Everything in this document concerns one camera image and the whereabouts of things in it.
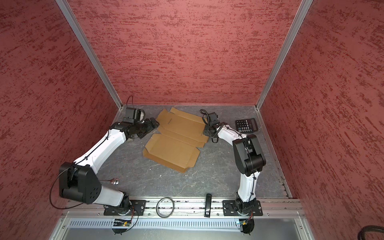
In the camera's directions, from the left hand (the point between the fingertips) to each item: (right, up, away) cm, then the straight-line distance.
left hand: (155, 129), depth 86 cm
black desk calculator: (+61, +1, +21) cm, 64 cm away
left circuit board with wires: (-13, -47, -13) cm, 51 cm away
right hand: (+32, -4, +13) cm, 35 cm away
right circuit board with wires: (+50, -46, -14) cm, 70 cm away
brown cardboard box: (+10, -12, +12) cm, 20 cm away
